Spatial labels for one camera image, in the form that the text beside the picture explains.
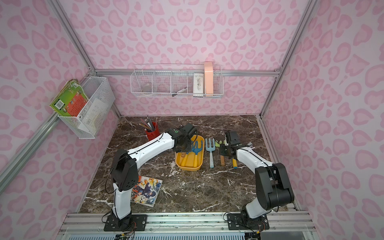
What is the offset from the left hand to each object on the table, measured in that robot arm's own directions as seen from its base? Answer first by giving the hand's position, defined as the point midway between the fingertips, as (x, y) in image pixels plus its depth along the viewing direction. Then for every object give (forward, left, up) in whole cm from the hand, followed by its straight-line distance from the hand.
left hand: (187, 146), depth 89 cm
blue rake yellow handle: (+3, -5, -9) cm, 11 cm away
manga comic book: (-23, +22, -9) cm, 33 cm away
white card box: (+30, -7, +23) cm, 39 cm away
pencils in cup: (+17, +27, 0) cm, 32 cm away
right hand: (+1, -22, -4) cm, 22 cm away
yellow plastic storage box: (-5, +2, -8) cm, 10 cm away
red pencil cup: (+11, +24, -3) cm, 27 cm away
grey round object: (+33, +26, +17) cm, 46 cm away
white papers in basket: (+10, +52, +16) cm, 55 cm away
